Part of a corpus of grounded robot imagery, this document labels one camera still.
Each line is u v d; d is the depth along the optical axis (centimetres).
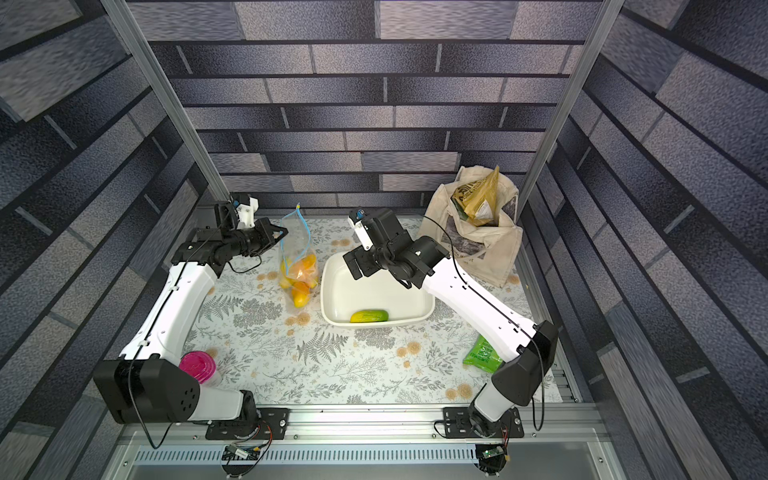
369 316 88
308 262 88
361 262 63
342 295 98
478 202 92
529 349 41
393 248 52
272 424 74
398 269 49
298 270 82
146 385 40
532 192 110
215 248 55
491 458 73
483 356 81
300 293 91
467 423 73
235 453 71
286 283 95
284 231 78
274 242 71
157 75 79
